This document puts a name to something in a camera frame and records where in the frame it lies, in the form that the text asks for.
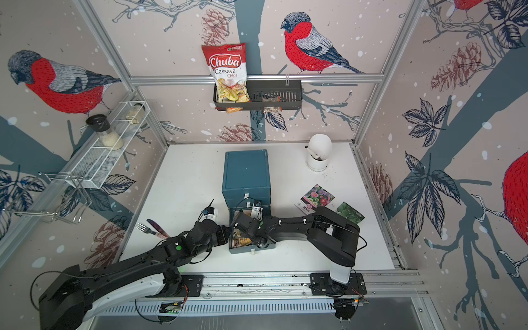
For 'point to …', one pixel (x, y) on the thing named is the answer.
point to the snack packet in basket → (273, 99)
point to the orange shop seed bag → (239, 241)
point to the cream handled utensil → (313, 155)
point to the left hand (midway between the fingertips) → (236, 228)
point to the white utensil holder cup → (322, 146)
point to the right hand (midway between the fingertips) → (246, 228)
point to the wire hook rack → (47, 194)
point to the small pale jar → (136, 114)
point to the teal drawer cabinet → (246, 188)
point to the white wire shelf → (93, 166)
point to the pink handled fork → (146, 229)
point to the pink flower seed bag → (316, 196)
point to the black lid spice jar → (109, 139)
